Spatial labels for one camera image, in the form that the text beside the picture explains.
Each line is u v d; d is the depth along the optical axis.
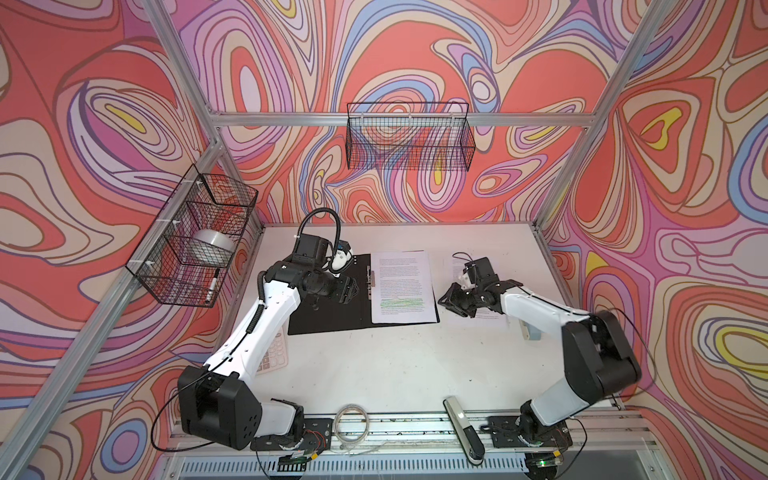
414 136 0.96
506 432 0.73
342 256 0.72
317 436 0.72
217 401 0.39
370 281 1.02
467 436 0.69
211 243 0.71
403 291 1.00
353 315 0.93
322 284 0.65
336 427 0.77
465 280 0.78
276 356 0.86
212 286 0.72
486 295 0.68
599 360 0.45
